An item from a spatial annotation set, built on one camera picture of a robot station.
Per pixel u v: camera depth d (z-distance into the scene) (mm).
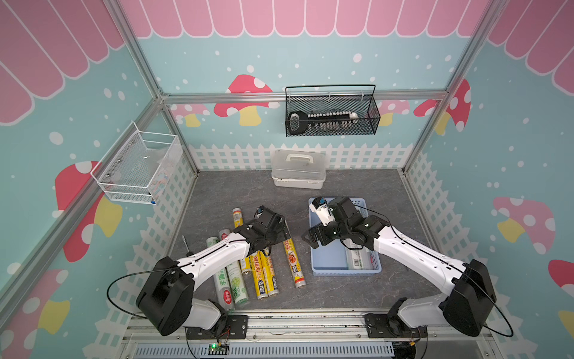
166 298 418
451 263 442
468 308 399
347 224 594
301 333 741
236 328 745
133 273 397
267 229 646
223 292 780
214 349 729
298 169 1057
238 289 784
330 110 936
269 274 829
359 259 856
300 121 897
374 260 836
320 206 698
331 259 872
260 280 811
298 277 818
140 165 812
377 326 738
